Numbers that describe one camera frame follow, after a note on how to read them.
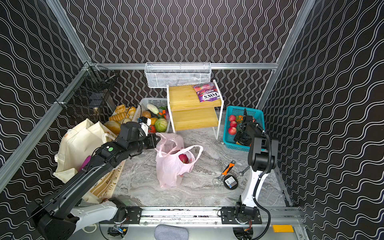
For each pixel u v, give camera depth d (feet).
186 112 2.61
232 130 3.39
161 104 3.84
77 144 2.51
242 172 2.93
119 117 3.70
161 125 3.29
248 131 2.32
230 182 2.74
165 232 2.22
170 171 2.26
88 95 3.04
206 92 2.62
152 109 3.70
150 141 2.10
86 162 2.56
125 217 2.40
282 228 2.34
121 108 3.84
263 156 1.83
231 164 3.02
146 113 3.56
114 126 3.47
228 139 3.42
